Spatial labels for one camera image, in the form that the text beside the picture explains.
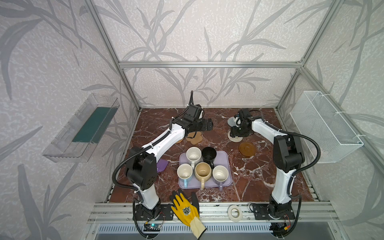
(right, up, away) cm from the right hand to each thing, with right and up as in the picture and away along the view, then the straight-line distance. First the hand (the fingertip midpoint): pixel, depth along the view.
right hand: (234, 130), depth 100 cm
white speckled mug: (-27, -15, -7) cm, 32 cm away
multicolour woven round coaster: (+1, -7, +2) cm, 7 cm away
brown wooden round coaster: (+7, -12, -3) cm, 15 cm away
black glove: (-26, -35, -21) cm, 49 cm away
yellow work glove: (-29, -38, -27) cm, 55 cm away
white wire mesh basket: (+31, +8, -32) cm, 45 cm away
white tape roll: (-5, -41, -25) cm, 48 cm away
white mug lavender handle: (-11, -25, -13) cm, 31 cm away
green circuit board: (-46, -45, -29) cm, 70 cm away
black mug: (-18, -14, -10) cm, 25 cm away
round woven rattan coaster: (-37, -8, +2) cm, 38 cm away
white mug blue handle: (-32, -22, -18) cm, 43 cm away
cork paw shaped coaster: (-26, -2, -26) cm, 37 cm away
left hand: (-18, +6, -14) cm, 23 cm away
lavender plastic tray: (-8, -17, -6) cm, 20 cm away
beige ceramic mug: (-21, -24, -13) cm, 34 cm away
